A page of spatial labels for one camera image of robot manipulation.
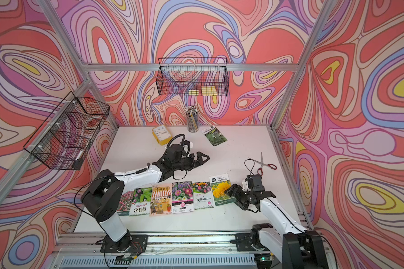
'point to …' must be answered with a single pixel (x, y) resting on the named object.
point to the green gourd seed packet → (214, 135)
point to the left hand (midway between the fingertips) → (207, 161)
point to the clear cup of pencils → (192, 118)
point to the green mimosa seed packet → (142, 199)
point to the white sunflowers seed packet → (202, 195)
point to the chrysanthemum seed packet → (182, 197)
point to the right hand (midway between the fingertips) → (230, 200)
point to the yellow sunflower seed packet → (219, 184)
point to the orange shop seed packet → (161, 200)
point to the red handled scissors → (260, 170)
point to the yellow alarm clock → (161, 134)
